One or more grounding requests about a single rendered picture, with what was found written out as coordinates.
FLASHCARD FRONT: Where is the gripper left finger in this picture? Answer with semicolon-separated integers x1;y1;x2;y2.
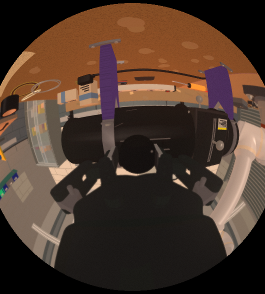
50;146;120;216

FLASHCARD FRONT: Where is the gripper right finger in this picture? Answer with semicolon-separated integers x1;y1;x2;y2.
154;144;225;206

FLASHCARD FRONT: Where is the black lens barrel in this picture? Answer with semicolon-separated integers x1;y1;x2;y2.
60;114;106;165

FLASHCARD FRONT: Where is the green rack with blue bins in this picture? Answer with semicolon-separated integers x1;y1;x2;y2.
0;169;20;203

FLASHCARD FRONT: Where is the black profile spot body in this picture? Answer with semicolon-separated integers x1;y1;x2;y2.
112;102;240;168

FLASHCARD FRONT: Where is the black round lock knob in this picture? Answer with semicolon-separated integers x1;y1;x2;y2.
118;134;158;174

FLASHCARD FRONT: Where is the grey glass shelf cabinet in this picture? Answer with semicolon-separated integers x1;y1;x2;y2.
23;99;67;168

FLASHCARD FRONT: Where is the purple stand upright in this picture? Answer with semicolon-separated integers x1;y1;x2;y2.
198;61;236;122
88;38;122;159

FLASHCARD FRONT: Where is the cardboard box with blue band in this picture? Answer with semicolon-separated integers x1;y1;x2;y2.
78;79;99;107
57;89;81;106

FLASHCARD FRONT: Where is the grey machine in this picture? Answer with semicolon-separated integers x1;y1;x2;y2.
241;84;265;109

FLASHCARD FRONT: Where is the black tape roll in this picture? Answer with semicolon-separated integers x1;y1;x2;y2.
0;94;20;118

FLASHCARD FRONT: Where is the white long power strip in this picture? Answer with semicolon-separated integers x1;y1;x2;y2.
117;83;178;93

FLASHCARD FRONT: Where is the orange handled screwdriver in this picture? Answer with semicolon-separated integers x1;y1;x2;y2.
171;80;208;92

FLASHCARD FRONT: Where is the grey cable coil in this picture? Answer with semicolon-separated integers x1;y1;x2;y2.
30;79;62;94

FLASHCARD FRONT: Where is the yellow cable coil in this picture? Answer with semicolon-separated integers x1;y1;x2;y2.
10;81;41;97

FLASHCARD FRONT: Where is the black power adapter with cable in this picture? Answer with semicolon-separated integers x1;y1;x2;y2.
77;68;207;85

